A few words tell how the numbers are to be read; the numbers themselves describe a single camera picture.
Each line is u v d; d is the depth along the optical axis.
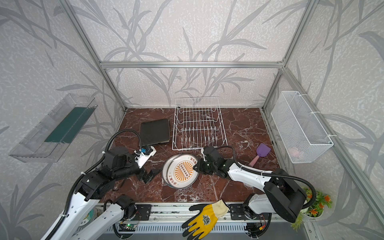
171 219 0.74
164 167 0.86
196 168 0.75
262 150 0.96
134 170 0.57
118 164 0.51
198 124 1.08
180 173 0.82
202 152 0.80
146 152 0.57
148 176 0.60
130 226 0.71
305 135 0.61
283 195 0.42
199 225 0.69
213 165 0.64
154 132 1.05
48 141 0.63
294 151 0.72
